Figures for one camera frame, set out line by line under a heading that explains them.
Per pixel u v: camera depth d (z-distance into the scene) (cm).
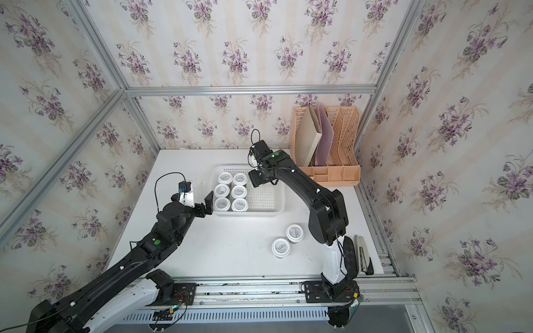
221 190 93
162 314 71
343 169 101
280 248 78
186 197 64
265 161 63
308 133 100
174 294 71
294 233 82
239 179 98
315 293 73
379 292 75
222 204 89
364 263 78
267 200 98
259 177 77
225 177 98
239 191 93
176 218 56
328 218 49
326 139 91
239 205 88
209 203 71
